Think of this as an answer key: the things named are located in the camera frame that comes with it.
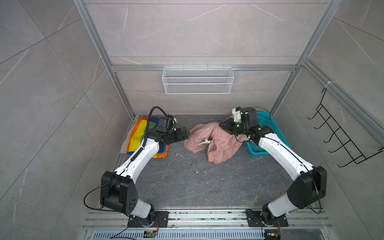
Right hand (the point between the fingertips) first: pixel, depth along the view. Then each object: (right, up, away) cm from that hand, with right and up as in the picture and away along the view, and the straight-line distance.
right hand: (219, 123), depth 81 cm
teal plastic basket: (+39, +4, +29) cm, 49 cm away
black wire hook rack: (+54, -12, -16) cm, 58 cm away
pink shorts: (-4, -8, +9) cm, 12 cm away
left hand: (-20, -5, +3) cm, 20 cm away
